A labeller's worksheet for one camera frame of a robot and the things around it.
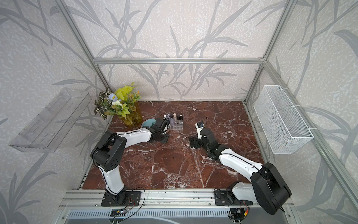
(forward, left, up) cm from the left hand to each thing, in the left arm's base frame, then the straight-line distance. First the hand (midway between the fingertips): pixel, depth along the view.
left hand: (166, 137), depth 98 cm
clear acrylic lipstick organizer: (+11, -7, +4) cm, 14 cm away
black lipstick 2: (+13, -10, +7) cm, 18 cm away
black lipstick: (+13, -8, +7) cm, 17 cm away
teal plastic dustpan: (+13, +15, 0) cm, 20 cm away
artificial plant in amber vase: (+14, +28, +21) cm, 37 cm away
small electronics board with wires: (-43, +20, -1) cm, 48 cm away
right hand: (-4, -20, +11) cm, 23 cm away
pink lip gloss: (+12, -6, +6) cm, 15 cm away
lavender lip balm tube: (+12, -1, +8) cm, 15 cm away
